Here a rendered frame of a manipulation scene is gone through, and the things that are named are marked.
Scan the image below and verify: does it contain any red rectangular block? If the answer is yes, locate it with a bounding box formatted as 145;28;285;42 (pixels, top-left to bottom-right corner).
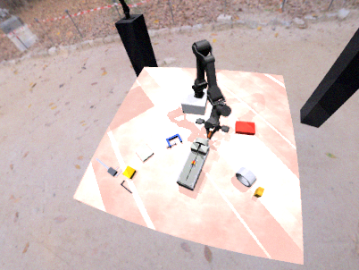
235;121;255;136

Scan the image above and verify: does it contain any small orange block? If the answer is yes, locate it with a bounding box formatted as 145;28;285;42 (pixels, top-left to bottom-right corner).
254;187;264;198

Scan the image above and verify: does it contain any yellow block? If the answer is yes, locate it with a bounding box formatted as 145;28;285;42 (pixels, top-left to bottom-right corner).
122;166;136;179

